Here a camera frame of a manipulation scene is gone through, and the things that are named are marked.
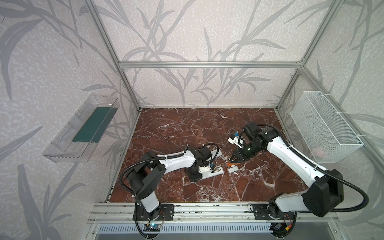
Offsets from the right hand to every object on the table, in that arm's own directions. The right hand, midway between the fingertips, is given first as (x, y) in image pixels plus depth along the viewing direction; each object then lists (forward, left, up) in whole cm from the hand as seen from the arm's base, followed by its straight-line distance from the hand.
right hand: (232, 156), depth 77 cm
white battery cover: (-1, -3, -16) cm, 16 cm away
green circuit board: (-29, +40, -17) cm, 52 cm away
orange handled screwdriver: (-4, +2, -1) cm, 4 cm away
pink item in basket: (-1, -43, +4) cm, 43 cm away
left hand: (-3, +19, -15) cm, 24 cm away
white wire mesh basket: (-1, -37, +19) cm, 41 cm away
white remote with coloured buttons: (-5, +13, -8) cm, 16 cm away
